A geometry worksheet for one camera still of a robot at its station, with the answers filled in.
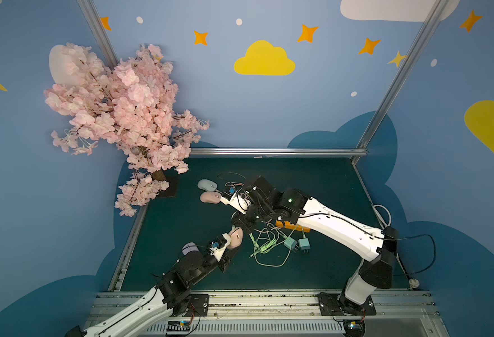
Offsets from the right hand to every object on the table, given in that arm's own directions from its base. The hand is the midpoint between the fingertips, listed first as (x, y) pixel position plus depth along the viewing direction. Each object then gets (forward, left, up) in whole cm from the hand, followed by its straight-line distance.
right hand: (236, 217), depth 70 cm
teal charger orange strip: (+1, -28, -23) cm, 36 cm away
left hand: (-3, 0, -11) cm, 11 cm away
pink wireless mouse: (-5, 0, -4) cm, 6 cm away
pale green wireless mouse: (+29, +19, -21) cm, 40 cm away
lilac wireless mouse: (-3, +21, -22) cm, 30 cm away
